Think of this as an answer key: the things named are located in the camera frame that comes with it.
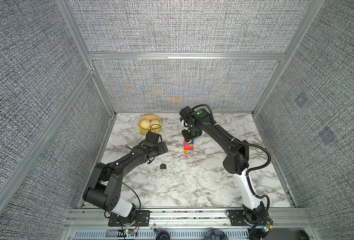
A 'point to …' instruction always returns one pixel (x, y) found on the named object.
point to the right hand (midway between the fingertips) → (189, 137)
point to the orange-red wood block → (189, 148)
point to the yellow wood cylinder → (190, 141)
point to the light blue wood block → (191, 152)
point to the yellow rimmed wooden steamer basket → (149, 117)
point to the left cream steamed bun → (145, 124)
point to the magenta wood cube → (185, 143)
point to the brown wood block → (163, 166)
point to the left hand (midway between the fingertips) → (161, 149)
